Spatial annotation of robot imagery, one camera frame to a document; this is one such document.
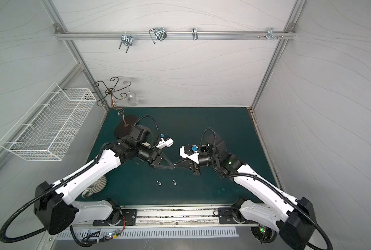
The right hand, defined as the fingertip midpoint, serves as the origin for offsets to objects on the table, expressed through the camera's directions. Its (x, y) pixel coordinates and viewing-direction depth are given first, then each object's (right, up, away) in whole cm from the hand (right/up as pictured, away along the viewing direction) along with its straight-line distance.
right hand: (175, 163), depth 65 cm
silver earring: (-10, -17, +19) cm, 27 cm away
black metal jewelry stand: (-40, +16, +43) cm, 61 cm away
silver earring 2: (-2, -17, +19) cm, 25 cm away
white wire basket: (-57, +15, +5) cm, 59 cm away
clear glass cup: (-32, +32, +36) cm, 58 cm away
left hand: (-2, -2, -4) cm, 5 cm away
